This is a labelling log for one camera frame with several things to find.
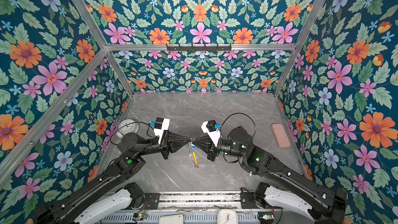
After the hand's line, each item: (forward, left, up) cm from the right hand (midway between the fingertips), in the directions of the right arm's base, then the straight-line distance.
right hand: (194, 140), depth 59 cm
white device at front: (-23, +10, -31) cm, 40 cm away
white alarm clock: (+25, +47, -28) cm, 60 cm away
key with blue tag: (-1, +1, -2) cm, 2 cm away
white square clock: (-22, -13, -30) cm, 39 cm away
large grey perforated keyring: (-3, +1, -3) cm, 4 cm away
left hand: (-3, +1, +5) cm, 6 cm away
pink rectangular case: (+19, -49, -30) cm, 60 cm away
